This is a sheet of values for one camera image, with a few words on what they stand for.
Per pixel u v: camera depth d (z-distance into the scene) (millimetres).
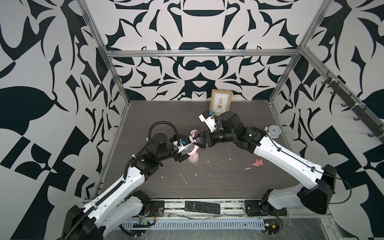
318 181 398
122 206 564
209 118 624
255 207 746
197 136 613
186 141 603
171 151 629
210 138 598
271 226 710
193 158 870
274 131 989
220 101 1079
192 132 727
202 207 738
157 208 734
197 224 713
